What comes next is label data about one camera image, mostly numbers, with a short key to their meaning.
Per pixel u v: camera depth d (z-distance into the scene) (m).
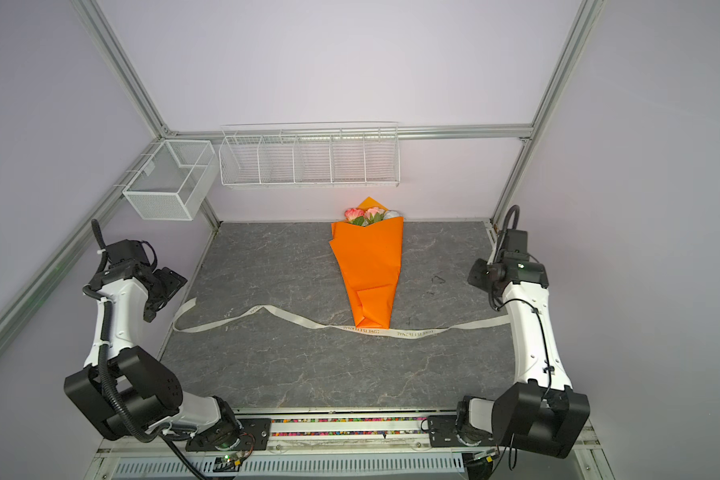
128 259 0.61
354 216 1.16
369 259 1.08
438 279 1.05
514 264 0.53
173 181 0.96
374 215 1.14
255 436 0.73
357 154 1.06
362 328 0.91
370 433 0.75
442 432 0.74
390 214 1.17
